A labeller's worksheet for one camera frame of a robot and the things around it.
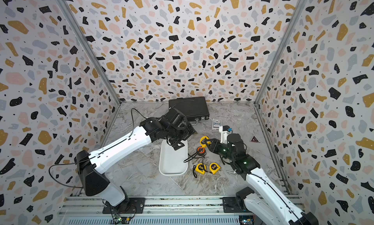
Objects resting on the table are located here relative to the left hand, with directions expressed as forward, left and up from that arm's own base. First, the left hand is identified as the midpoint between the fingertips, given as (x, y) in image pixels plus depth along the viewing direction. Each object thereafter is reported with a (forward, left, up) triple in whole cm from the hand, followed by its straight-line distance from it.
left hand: (195, 137), depth 72 cm
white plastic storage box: (-4, +14, -21) cm, 25 cm away
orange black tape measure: (-2, -3, -12) cm, 13 cm away
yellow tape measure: (-7, -3, -23) cm, 24 cm away
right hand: (-1, -5, -4) cm, 7 cm away
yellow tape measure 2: (-7, -11, -23) cm, 26 cm away
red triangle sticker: (+13, -41, -25) cm, 49 cm away
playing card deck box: (+25, -16, -23) cm, 38 cm away
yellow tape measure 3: (+2, -4, -5) cm, 7 cm away
